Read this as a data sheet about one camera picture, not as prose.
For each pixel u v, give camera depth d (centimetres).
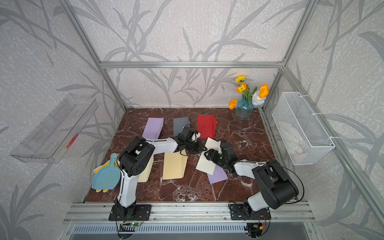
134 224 70
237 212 73
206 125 109
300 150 74
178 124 111
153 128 108
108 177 85
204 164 90
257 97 81
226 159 72
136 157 53
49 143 64
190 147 84
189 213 75
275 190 44
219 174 87
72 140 64
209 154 82
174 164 91
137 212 72
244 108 105
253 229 72
